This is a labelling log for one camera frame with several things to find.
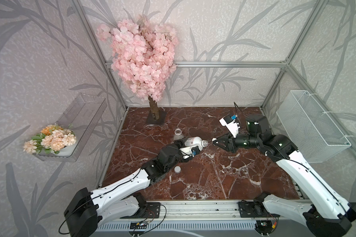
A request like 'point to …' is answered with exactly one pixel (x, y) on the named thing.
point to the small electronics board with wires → (137, 225)
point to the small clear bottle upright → (178, 134)
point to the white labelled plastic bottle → (195, 140)
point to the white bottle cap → (213, 139)
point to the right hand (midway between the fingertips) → (214, 140)
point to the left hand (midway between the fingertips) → (189, 141)
